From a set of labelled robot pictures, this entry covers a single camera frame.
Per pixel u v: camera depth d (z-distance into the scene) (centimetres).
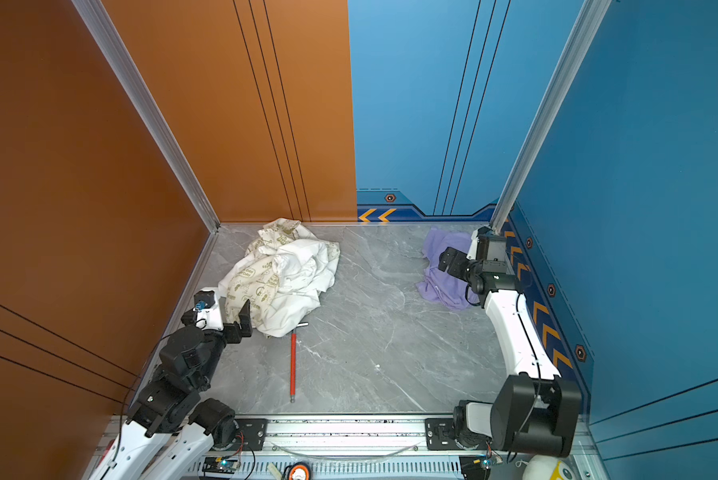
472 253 74
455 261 74
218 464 71
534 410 39
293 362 85
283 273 89
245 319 66
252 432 74
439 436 72
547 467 64
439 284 98
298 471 67
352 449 73
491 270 61
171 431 50
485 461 70
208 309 58
